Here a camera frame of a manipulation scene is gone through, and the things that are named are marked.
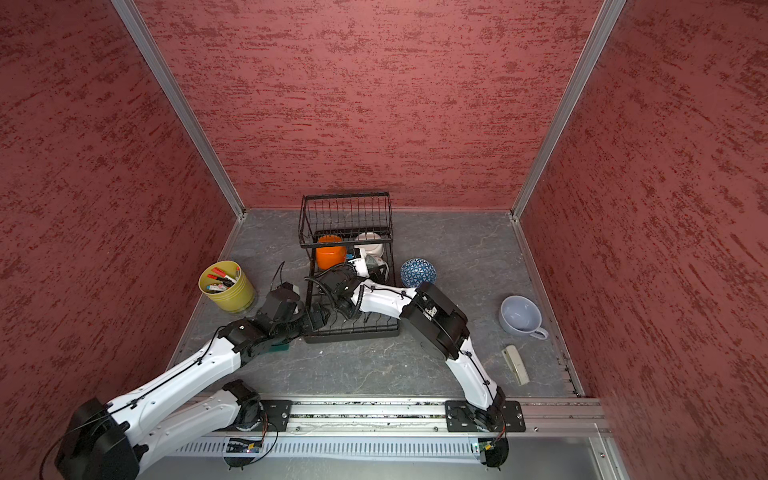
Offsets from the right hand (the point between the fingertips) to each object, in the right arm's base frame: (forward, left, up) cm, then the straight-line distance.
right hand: (382, 273), depth 91 cm
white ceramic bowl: (+11, +2, -2) cm, 12 cm away
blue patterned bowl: (+3, -11, -5) cm, 13 cm away
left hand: (-15, +18, -2) cm, 24 cm away
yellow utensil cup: (-8, +41, +2) cm, 42 cm away
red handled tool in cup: (-1, +49, +3) cm, 49 cm away
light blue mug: (-12, -43, -9) cm, 46 cm away
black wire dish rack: (+11, +11, +4) cm, 16 cm away
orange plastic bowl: (+7, +17, 0) cm, 19 cm away
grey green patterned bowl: (-2, +1, +6) cm, 6 cm away
